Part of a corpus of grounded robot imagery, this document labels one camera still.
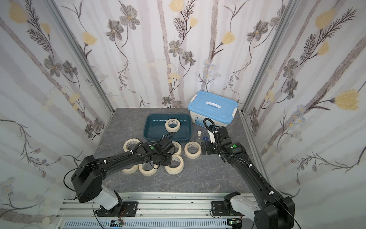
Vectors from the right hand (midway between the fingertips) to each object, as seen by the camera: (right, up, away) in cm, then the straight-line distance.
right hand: (213, 143), depth 79 cm
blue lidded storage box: (-3, +24, +23) cm, 33 cm away
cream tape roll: (-26, +6, +28) cm, 38 cm away
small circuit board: (-50, -39, -9) cm, 64 cm away
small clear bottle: (-6, 0, +22) cm, 23 cm away
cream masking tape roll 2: (-11, -10, +13) cm, 20 cm away
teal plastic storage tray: (-40, +8, +29) cm, 50 cm away
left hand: (-24, -12, +5) cm, 27 cm away
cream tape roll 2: (-38, -18, +5) cm, 42 cm away
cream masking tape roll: (-57, -3, +18) cm, 59 cm away
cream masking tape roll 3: (-22, -15, -1) cm, 27 cm away
